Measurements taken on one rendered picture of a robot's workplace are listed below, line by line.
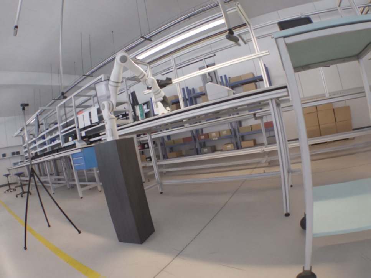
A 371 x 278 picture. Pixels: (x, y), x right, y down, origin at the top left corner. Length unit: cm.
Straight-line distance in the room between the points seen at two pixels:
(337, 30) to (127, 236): 182
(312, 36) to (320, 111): 402
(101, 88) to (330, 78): 538
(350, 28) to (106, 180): 172
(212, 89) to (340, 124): 370
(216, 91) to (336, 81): 470
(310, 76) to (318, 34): 506
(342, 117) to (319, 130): 63
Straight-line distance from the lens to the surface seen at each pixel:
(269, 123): 532
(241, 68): 605
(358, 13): 277
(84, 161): 344
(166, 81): 261
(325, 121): 477
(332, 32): 81
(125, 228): 171
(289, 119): 573
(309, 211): 82
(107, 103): 167
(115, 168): 156
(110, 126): 165
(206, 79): 378
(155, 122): 186
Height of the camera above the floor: 78
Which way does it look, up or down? 1 degrees down
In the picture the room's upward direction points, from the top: 11 degrees counter-clockwise
